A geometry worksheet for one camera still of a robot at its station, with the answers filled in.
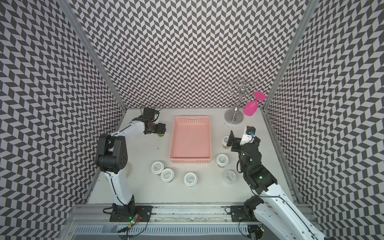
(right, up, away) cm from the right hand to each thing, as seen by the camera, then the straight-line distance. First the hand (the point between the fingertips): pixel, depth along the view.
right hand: (241, 135), depth 72 cm
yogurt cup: (-44, -19, +10) cm, 49 cm away
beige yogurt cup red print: (-5, -6, +20) cm, 21 cm away
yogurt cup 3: (-7, -16, +12) cm, 21 cm away
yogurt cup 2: (-25, -24, +6) cm, 35 cm away
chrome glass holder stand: (+6, +11, +39) cm, 41 cm away
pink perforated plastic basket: (-26, -7, +27) cm, 38 cm away
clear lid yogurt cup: (-4, -24, +8) cm, 25 cm away
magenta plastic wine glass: (+12, +16, +21) cm, 29 cm away
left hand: (-47, +1, +28) cm, 55 cm away
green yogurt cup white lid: (-47, -3, +29) cm, 55 cm away
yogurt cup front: (-38, -22, +7) cm, 44 cm away
